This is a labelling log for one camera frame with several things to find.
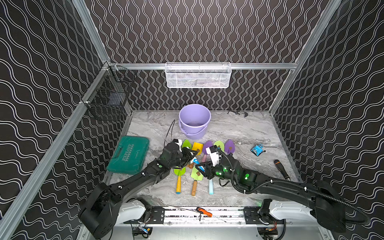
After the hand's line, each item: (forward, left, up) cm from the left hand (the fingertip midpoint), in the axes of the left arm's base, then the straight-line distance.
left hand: (203, 154), depth 77 cm
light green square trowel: (-5, +3, -16) cm, 17 cm away
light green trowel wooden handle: (+19, -13, -18) cm, 29 cm away
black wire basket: (+31, +61, +7) cm, 69 cm away
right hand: (-6, +3, -1) cm, 6 cm away
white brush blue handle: (-3, +5, -1) cm, 6 cm away
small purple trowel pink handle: (+17, -18, -17) cm, 30 cm away
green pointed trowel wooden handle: (+17, +11, -17) cm, 26 cm away
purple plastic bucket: (+36, +7, -13) cm, 39 cm away
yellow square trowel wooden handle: (+15, +3, -17) cm, 23 cm away
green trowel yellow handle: (-3, +13, -18) cm, 22 cm away
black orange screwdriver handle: (+3, -48, -16) cm, 50 cm away
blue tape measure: (+13, -35, -13) cm, 40 cm away
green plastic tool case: (+3, +44, -13) cm, 46 cm away
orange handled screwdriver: (-23, -1, -16) cm, 28 cm away
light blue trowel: (-11, -6, -16) cm, 20 cm away
